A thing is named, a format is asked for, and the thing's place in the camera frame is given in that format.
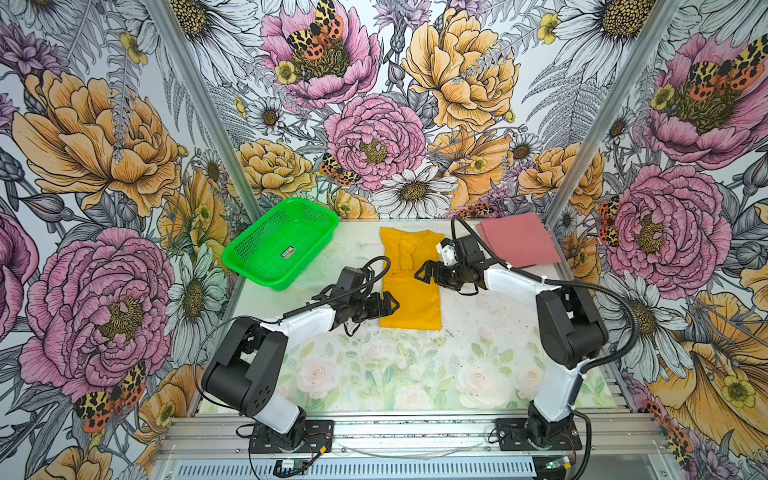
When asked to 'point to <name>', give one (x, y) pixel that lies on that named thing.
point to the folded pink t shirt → (520, 241)
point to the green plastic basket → (283, 247)
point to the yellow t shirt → (407, 251)
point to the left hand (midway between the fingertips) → (385, 315)
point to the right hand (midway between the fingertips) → (427, 285)
